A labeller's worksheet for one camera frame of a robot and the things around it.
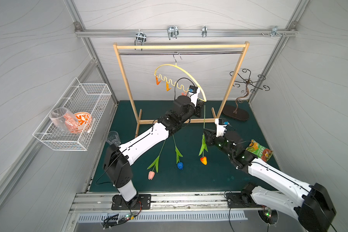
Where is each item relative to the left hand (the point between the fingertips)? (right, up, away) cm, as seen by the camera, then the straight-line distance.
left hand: (204, 100), depth 71 cm
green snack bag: (+37, -30, +17) cm, 51 cm away
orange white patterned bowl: (-58, -10, -5) cm, 59 cm away
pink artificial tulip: (-28, -41, +9) cm, 51 cm away
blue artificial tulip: (-12, -37, +13) cm, 41 cm away
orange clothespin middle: (-20, +10, +15) cm, 27 cm away
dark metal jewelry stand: (+33, -6, +39) cm, 51 cm away
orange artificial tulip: (+1, -25, +5) cm, 25 cm away
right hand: (+1, -15, +5) cm, 16 cm away
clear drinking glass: (-56, -23, +21) cm, 64 cm away
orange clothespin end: (-27, +15, +20) cm, 37 cm away
